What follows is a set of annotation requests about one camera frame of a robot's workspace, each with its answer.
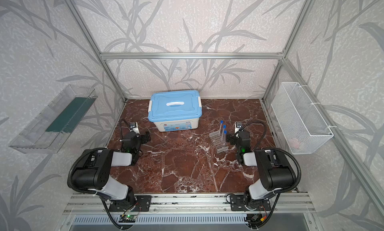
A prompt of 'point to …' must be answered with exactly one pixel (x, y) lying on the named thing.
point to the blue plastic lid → (174, 105)
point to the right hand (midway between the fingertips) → (237, 126)
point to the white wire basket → (301, 126)
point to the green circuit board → (127, 218)
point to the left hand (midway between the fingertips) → (142, 125)
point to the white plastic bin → (177, 125)
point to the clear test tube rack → (218, 141)
